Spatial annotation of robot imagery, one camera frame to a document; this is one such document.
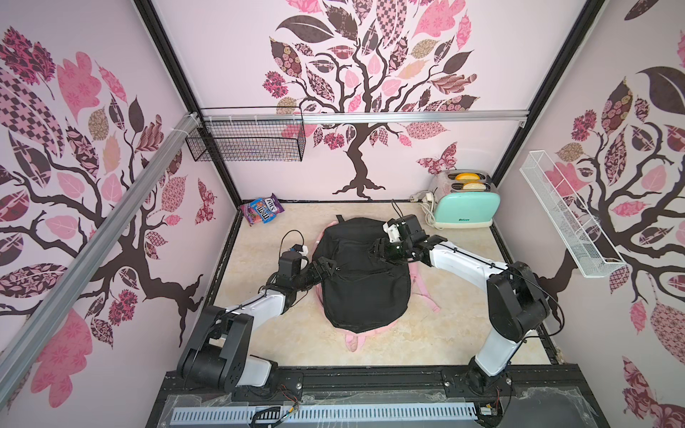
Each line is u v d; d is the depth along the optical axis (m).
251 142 1.22
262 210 1.14
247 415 0.70
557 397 0.72
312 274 0.80
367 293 0.84
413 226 0.72
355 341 0.81
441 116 1.85
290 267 0.70
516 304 0.47
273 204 1.18
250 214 1.14
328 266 0.82
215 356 0.43
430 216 1.07
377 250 0.80
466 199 1.00
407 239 0.71
